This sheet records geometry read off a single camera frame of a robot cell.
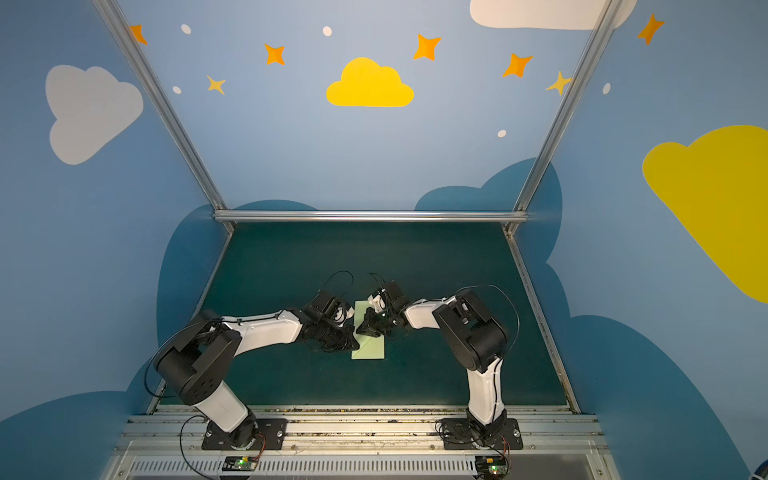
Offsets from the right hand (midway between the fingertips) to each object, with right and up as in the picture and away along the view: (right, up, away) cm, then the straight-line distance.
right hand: (356, 329), depth 92 cm
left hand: (+2, -4, -5) cm, 7 cm away
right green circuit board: (+35, -28, -21) cm, 50 cm away
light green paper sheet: (+4, -5, -2) cm, 7 cm away
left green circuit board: (-26, -28, -20) cm, 43 cm away
